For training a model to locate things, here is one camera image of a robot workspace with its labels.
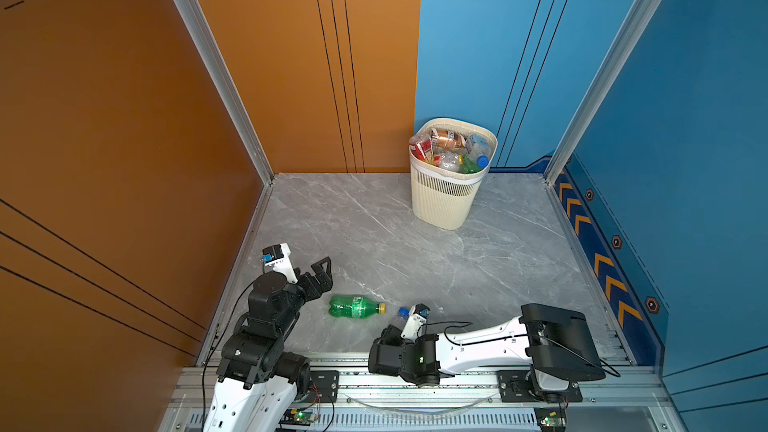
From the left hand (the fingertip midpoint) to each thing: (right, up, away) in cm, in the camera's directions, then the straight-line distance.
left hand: (317, 262), depth 72 cm
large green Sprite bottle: (+8, -14, +9) cm, 18 cm away
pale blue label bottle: (+46, +32, +22) cm, 60 cm away
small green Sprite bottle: (+41, +25, +15) cm, 50 cm away
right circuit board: (+57, -38, -1) cm, 68 cm away
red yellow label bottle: (+26, +30, +11) cm, 41 cm away
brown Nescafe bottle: (+36, +35, +22) cm, 54 cm away
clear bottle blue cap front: (+21, -18, +11) cm, 30 cm away
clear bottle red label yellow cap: (+34, +26, +11) cm, 44 cm away
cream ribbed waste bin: (+39, +19, +13) cm, 46 cm away
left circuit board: (-5, -37, -1) cm, 37 cm away
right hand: (+15, -24, +7) cm, 29 cm away
